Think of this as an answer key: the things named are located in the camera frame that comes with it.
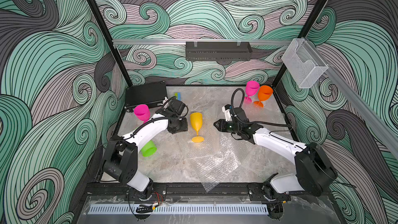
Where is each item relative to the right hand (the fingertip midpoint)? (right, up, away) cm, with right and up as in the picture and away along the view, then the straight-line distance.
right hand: (213, 125), depth 85 cm
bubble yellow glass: (-10, +1, +8) cm, 12 cm away
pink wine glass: (+27, +22, +13) cm, 37 cm away
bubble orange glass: (+34, +18, +10) cm, 40 cm away
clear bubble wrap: (+23, -19, -1) cm, 29 cm away
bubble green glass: (-35, -12, -5) cm, 37 cm away
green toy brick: (-23, +17, +26) cm, 38 cm away
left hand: (-16, -1, 0) cm, 16 cm away
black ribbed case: (-46, +18, +33) cm, 59 cm away
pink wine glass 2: (-40, +7, +1) cm, 41 cm away
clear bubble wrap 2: (0, -20, -3) cm, 21 cm away
